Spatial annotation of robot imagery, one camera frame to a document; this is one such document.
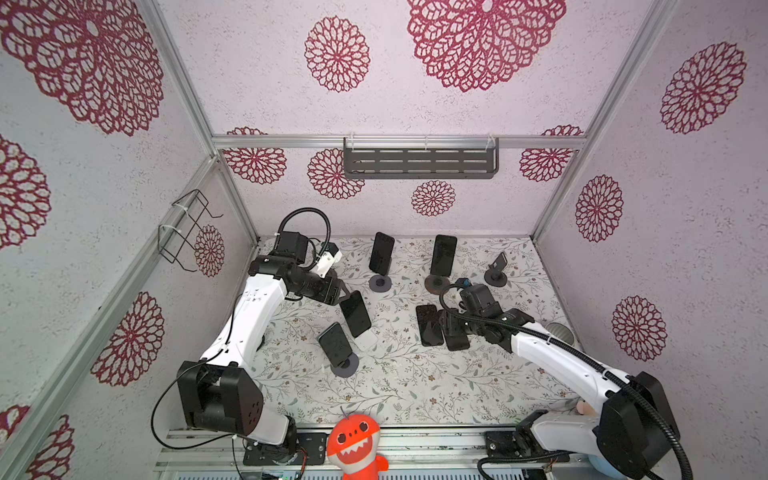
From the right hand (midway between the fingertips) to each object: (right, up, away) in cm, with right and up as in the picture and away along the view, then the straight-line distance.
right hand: (449, 315), depth 85 cm
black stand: (+22, +10, +22) cm, 32 cm away
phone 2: (-1, -2, -10) cm, 11 cm away
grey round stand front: (-29, -16, +2) cm, 33 cm away
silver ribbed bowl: (+35, -6, +6) cm, 37 cm away
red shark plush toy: (-26, -27, -18) cm, 41 cm away
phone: (-19, +18, +13) cm, 29 cm away
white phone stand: (-24, -9, +6) cm, 26 cm away
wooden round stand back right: (0, +7, +20) cm, 21 cm away
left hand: (-31, +5, -5) cm, 32 cm away
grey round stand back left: (-20, +8, +21) cm, 30 cm away
